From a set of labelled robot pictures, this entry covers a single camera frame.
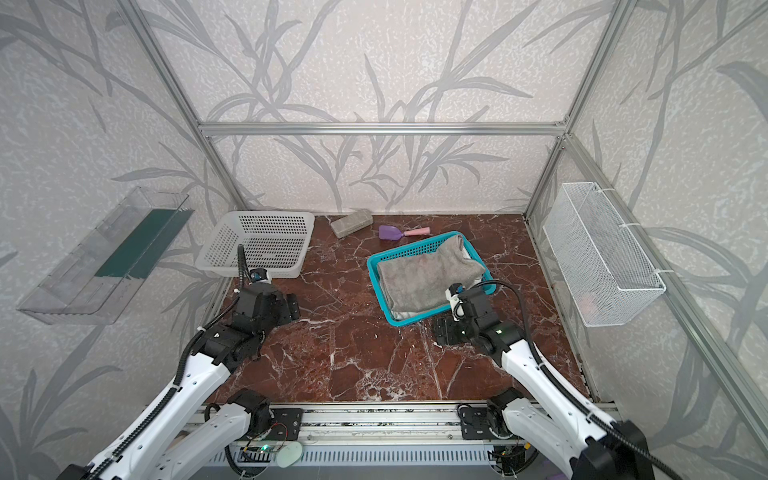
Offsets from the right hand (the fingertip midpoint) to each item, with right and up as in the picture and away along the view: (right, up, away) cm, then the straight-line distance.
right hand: (445, 315), depth 83 cm
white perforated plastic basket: (-61, +21, +29) cm, 71 cm away
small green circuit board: (-46, -29, -12) cm, 56 cm away
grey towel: (-6, +8, +11) cm, 15 cm away
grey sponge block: (-33, +27, +32) cm, 54 cm away
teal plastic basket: (-5, +19, +17) cm, 26 cm away
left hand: (-43, +7, -3) cm, 44 cm away
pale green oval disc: (-38, -28, -14) cm, 50 cm away
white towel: (-11, -1, +6) cm, 13 cm away
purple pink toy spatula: (-16, +24, +33) cm, 44 cm away
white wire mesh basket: (+30, +13, -23) cm, 39 cm away
